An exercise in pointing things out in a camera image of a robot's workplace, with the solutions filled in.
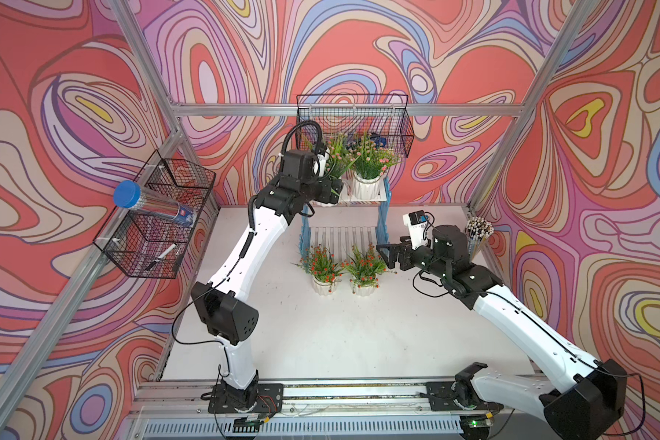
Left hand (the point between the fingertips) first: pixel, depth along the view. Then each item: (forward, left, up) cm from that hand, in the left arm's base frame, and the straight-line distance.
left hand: (331, 180), depth 77 cm
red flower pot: (-16, +2, -24) cm, 29 cm away
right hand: (-16, -17, -12) cm, 26 cm away
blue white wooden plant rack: (+13, -7, -34) cm, 37 cm away
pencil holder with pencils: (-3, -48, -18) cm, 52 cm away
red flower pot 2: (-15, -10, -22) cm, 29 cm away
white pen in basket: (-19, +46, -11) cm, 51 cm away
